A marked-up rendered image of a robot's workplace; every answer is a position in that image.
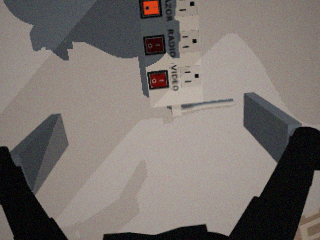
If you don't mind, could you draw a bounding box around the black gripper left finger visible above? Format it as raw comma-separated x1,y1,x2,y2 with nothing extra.
0,113,69,240

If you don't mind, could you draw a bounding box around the white power strip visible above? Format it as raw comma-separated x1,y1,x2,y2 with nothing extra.
137,0,235,116

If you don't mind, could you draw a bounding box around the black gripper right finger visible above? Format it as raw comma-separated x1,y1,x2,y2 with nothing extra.
227,92,320,240

